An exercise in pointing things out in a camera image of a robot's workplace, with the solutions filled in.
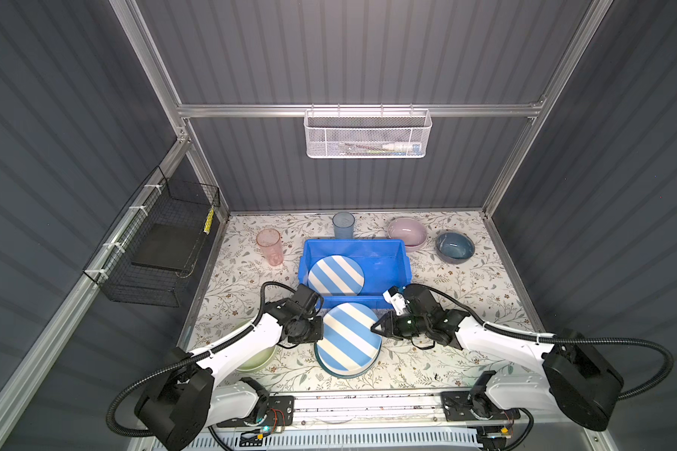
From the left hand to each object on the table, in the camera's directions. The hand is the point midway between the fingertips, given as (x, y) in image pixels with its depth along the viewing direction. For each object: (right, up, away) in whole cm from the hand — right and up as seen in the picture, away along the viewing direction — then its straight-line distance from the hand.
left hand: (321, 334), depth 84 cm
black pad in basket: (-39, +27, -11) cm, 49 cm away
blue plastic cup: (+7, +34, +16) cm, 38 cm away
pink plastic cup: (-19, +28, +12) cm, 36 cm away
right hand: (+16, +2, -4) cm, 16 cm away
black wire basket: (-45, +40, -6) cm, 61 cm away
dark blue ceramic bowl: (+49, +26, +22) cm, 59 cm away
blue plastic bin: (+22, +20, +20) cm, 36 cm away
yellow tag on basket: (-34, +34, -1) cm, 48 cm away
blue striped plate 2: (+8, -2, -3) cm, 9 cm away
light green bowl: (-17, -5, -7) cm, 19 cm away
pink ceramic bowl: (+34, +33, +28) cm, 55 cm away
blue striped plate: (+4, +16, +16) cm, 22 cm away
